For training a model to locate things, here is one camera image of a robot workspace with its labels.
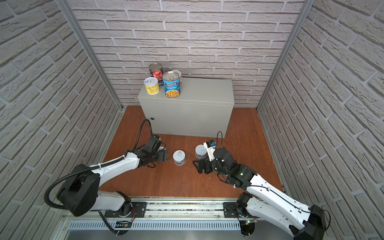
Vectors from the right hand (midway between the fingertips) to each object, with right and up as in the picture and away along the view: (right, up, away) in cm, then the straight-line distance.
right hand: (200, 159), depth 73 cm
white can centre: (-12, -3, +14) cm, 19 cm away
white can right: (+1, 0, +16) cm, 16 cm away
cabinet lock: (-30, +21, +17) cm, 40 cm away
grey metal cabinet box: (+3, +28, +28) cm, 40 cm away
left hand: (-24, 0, +16) cm, 29 cm away
